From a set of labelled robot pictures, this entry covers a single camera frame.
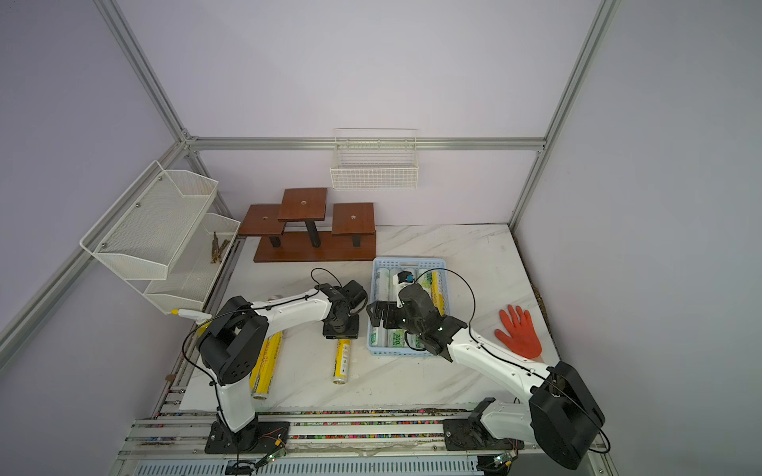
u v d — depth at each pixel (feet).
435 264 3.32
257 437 2.32
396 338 2.82
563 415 1.33
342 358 2.75
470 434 2.28
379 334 2.87
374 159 3.20
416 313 2.05
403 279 2.40
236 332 1.80
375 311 2.35
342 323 2.53
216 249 3.16
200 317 2.60
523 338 2.97
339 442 2.41
